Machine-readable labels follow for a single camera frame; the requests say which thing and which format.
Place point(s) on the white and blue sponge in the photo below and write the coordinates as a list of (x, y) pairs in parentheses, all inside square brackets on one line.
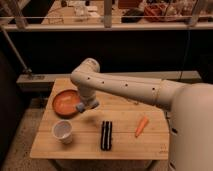
[(81, 107)]

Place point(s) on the white ceramic cup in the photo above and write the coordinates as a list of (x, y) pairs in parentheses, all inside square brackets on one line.
[(62, 131)]

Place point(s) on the wooden table board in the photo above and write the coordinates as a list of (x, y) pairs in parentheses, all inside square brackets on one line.
[(125, 115)]

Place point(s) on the orange toy carrot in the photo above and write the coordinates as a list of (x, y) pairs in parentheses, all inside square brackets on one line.
[(141, 126)]

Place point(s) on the metal diagonal support rod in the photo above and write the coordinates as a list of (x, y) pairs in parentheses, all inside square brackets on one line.
[(27, 70)]

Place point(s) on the black striped cloth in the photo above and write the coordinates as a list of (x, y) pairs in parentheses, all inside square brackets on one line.
[(106, 136)]

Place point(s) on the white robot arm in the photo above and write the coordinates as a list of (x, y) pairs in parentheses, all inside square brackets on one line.
[(190, 107)]

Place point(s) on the orange wooden bowl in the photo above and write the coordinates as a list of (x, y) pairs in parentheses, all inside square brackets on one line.
[(64, 103)]

